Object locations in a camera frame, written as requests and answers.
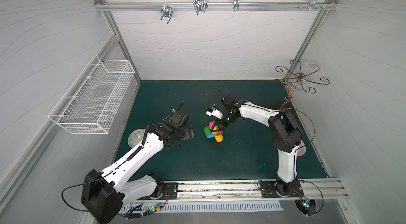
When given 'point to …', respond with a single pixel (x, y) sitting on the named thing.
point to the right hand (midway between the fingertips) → (214, 127)
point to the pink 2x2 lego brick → (211, 124)
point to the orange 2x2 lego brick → (219, 133)
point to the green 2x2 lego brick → (207, 130)
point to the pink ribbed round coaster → (302, 149)
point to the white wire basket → (94, 100)
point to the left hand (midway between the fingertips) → (186, 134)
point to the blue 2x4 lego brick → (211, 136)
